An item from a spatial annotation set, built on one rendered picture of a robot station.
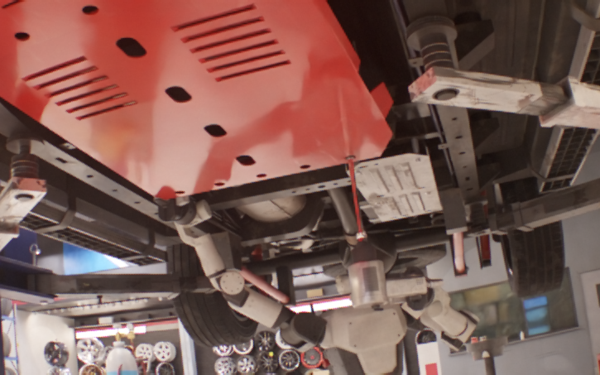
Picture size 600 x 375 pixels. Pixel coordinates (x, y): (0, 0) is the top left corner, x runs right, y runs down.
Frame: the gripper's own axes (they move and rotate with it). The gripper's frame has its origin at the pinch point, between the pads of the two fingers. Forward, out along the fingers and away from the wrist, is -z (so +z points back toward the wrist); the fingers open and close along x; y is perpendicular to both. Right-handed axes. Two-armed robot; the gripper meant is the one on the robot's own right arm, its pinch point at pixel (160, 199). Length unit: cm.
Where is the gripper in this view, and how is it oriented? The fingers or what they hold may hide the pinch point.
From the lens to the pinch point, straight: 200.0
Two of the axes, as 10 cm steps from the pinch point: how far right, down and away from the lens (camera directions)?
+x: 1.2, 9.5, -2.9
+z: 2.5, 2.5, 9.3
